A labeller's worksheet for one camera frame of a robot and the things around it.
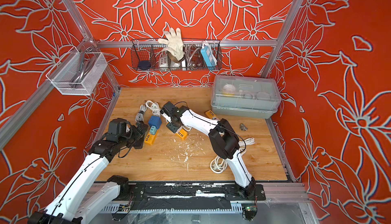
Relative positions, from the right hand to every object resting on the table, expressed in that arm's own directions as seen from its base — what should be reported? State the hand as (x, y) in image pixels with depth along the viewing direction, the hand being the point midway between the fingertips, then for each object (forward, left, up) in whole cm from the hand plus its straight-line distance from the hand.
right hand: (171, 124), depth 91 cm
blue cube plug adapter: (+1, +10, +2) cm, 10 cm away
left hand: (-8, +12, +9) cm, 17 cm away
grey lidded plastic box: (+16, -49, +8) cm, 53 cm away
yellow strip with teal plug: (-6, +12, -4) cm, 14 cm away
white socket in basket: (+32, +6, +24) cm, 41 cm away
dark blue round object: (+31, +18, +22) cm, 42 cm away
